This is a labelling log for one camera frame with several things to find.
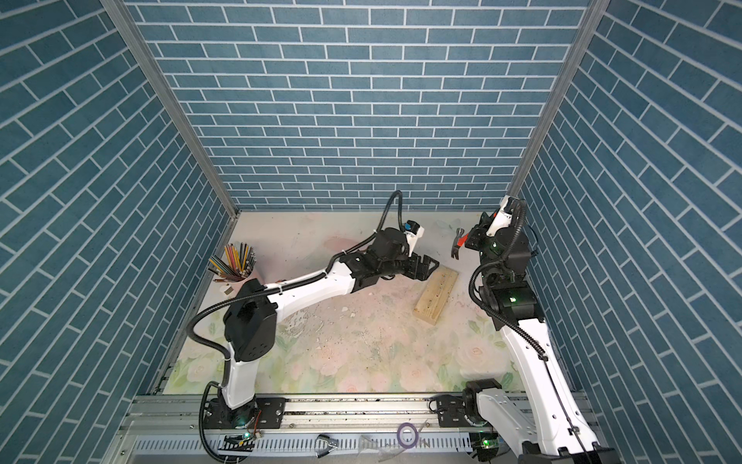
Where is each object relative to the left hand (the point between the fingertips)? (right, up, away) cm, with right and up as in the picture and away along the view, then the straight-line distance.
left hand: (437, 264), depth 80 cm
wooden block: (+2, -11, +13) cm, 17 cm away
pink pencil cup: (-60, -7, +7) cm, 60 cm away
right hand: (+11, +13, -13) cm, 21 cm away
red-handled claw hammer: (+7, +7, +4) cm, 11 cm away
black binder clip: (-29, -43, -10) cm, 53 cm away
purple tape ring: (-7, -41, -10) cm, 43 cm away
